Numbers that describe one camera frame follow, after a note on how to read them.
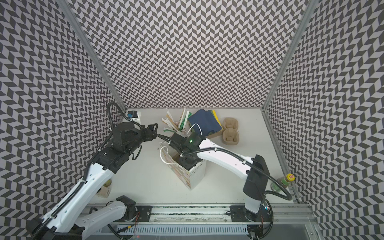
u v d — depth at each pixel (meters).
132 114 0.60
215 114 1.09
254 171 0.42
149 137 0.63
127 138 0.50
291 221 0.72
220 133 0.98
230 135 0.98
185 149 0.52
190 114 0.91
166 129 0.86
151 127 0.63
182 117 0.94
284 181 0.70
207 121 1.01
